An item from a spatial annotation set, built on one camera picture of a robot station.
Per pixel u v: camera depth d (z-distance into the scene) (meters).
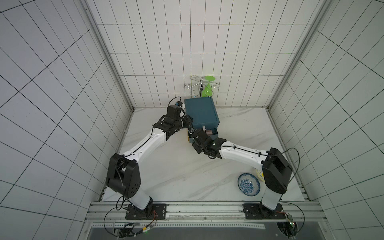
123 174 0.44
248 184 0.81
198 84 0.92
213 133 0.92
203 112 0.90
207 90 1.03
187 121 0.74
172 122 0.65
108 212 0.67
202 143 0.65
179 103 0.76
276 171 0.45
